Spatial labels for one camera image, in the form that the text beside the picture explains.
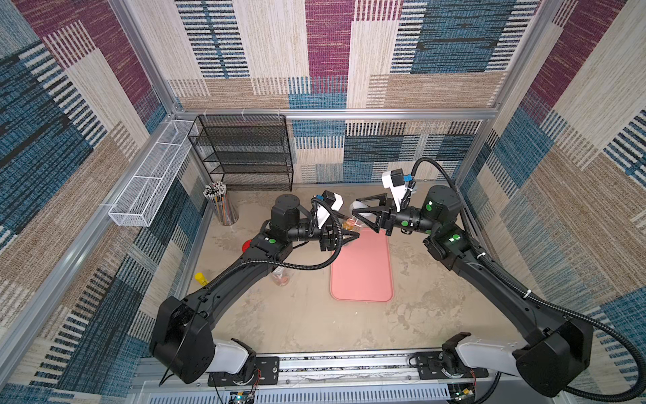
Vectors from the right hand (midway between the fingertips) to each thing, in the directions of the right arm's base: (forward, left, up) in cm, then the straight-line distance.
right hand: (358, 211), depth 65 cm
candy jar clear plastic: (-2, +1, -3) cm, 4 cm away
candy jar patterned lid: (-3, +24, -31) cm, 39 cm away
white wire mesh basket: (+20, +76, -18) cm, 81 cm away
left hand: (-2, 0, -5) cm, 6 cm away
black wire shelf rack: (+48, +43, -17) cm, 67 cm away
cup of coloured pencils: (+23, +48, -27) cm, 60 cm away
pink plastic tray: (+2, -4, -38) cm, 39 cm away
